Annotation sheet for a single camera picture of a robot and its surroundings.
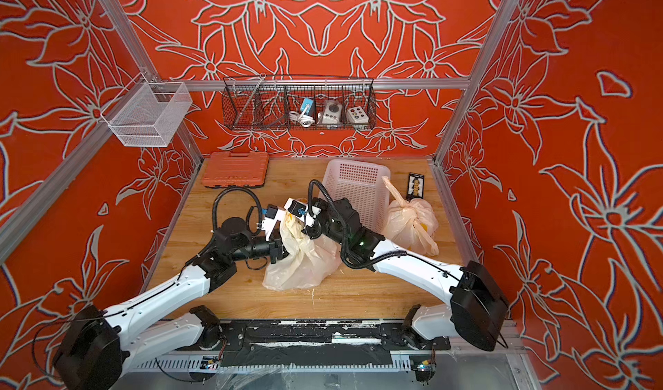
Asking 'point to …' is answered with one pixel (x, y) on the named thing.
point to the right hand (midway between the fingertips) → (290, 201)
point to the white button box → (356, 115)
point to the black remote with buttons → (415, 186)
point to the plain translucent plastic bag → (307, 262)
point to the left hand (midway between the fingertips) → (303, 241)
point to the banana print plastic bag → (411, 223)
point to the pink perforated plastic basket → (363, 185)
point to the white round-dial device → (331, 112)
